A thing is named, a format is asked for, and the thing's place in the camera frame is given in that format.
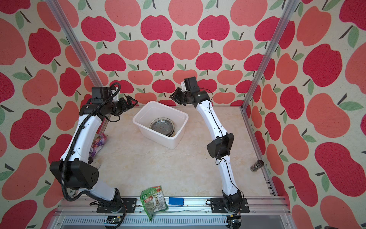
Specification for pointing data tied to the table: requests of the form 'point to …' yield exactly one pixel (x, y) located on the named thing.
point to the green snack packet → (153, 200)
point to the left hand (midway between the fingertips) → (134, 105)
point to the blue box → (178, 201)
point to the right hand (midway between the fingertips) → (170, 98)
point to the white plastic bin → (143, 118)
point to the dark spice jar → (257, 166)
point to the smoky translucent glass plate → (164, 125)
